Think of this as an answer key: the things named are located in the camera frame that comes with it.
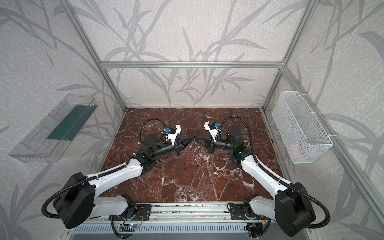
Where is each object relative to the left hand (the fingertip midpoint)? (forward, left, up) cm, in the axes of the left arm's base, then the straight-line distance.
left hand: (194, 136), depth 70 cm
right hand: (+2, -1, -1) cm, 3 cm away
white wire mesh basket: (-5, -46, +8) cm, 47 cm away
